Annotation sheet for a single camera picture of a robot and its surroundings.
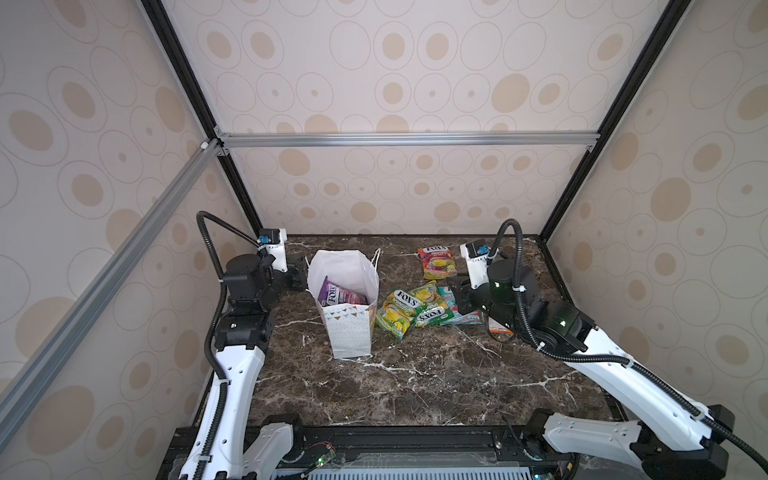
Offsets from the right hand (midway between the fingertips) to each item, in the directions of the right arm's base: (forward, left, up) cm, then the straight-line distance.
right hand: (453, 277), depth 67 cm
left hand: (+6, +33, +3) cm, 34 cm away
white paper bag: (-4, +25, -16) cm, 30 cm away
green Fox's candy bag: (+10, +2, -28) cm, 30 cm away
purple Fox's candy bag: (+8, +31, -17) cm, 37 cm away
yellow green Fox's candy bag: (+8, +13, -29) cm, 32 cm away
